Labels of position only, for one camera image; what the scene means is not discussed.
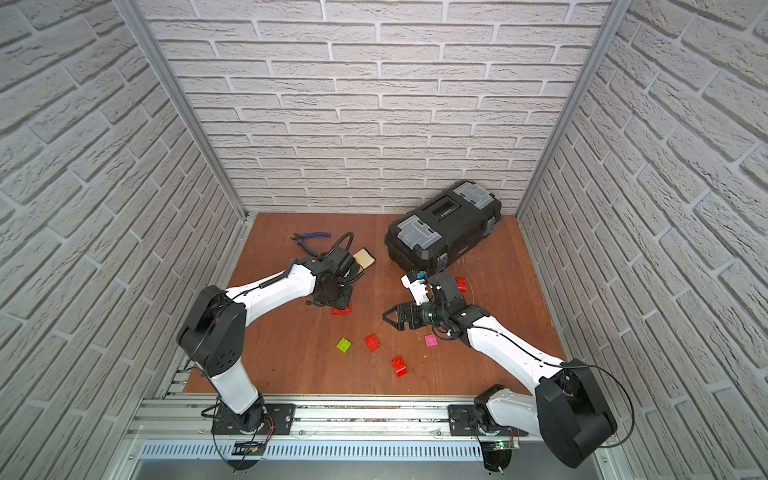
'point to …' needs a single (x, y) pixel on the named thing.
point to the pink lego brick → (431, 340)
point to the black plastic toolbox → (442, 224)
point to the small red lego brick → (343, 312)
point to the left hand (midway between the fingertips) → (346, 297)
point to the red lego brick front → (399, 366)
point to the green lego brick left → (344, 345)
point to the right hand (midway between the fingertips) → (397, 314)
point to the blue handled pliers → (307, 235)
